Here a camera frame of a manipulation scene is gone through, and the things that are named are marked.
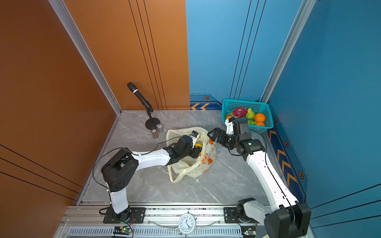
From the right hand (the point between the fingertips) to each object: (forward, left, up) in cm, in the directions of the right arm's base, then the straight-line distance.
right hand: (212, 136), depth 76 cm
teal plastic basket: (+41, -41, -17) cm, 60 cm away
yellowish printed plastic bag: (-10, +12, -13) cm, 21 cm away
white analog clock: (-35, +13, -20) cm, 42 cm away
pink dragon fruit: (+35, -24, -17) cm, 46 cm away
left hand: (+5, +7, -15) cm, 17 cm away
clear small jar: (+22, +35, -18) cm, 45 cm away
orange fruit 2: (+28, -37, -16) cm, 49 cm away
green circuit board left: (-37, +43, -24) cm, 62 cm away
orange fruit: (+30, -15, -18) cm, 38 cm away
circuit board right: (-38, -16, -25) cm, 48 cm away
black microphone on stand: (+28, +42, -20) cm, 54 cm away
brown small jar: (+15, +37, -17) cm, 43 cm away
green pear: (+33, -32, -18) cm, 49 cm away
